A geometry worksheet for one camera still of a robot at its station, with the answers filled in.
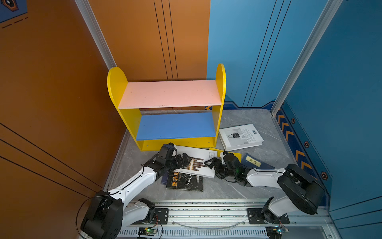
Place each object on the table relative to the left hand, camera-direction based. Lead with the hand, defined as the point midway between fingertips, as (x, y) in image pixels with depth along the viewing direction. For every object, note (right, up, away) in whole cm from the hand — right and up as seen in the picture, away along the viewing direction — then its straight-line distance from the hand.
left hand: (186, 160), depth 85 cm
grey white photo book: (+34, +12, +14) cm, 39 cm away
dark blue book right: (+40, -2, +7) cm, 40 cm away
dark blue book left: (-13, -11, 0) cm, 17 cm away
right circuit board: (+43, -31, -14) cm, 55 cm away
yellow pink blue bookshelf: (-3, +29, +34) cm, 45 cm away
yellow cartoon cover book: (+20, +4, +7) cm, 21 cm away
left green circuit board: (-17, -31, -14) cm, 38 cm away
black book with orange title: (-3, -12, -1) cm, 12 cm away
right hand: (+11, -5, 0) cm, 12 cm away
